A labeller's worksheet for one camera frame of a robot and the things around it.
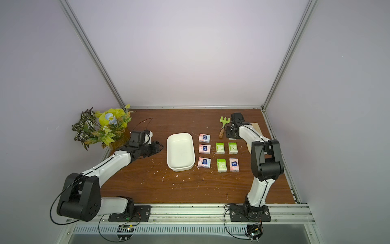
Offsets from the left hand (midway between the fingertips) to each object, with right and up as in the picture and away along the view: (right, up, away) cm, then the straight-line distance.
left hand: (162, 146), depth 89 cm
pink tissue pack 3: (+25, -9, -1) cm, 27 cm away
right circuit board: (+49, -37, -19) cm, 64 cm away
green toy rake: (+40, +15, +22) cm, 48 cm away
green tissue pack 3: (+35, -11, -1) cm, 37 cm away
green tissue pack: (+35, -3, +6) cm, 36 cm away
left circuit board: (-14, -39, -17) cm, 45 cm away
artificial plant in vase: (-29, +11, -8) cm, 32 cm away
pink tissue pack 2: (+25, -3, +6) cm, 26 cm away
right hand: (+45, +9, +9) cm, 46 cm away
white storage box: (+10, -5, +8) cm, 14 cm away
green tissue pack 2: (+43, -2, +6) cm, 44 cm away
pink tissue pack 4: (+42, -11, -3) cm, 44 cm away
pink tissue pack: (+26, +3, +11) cm, 28 cm away
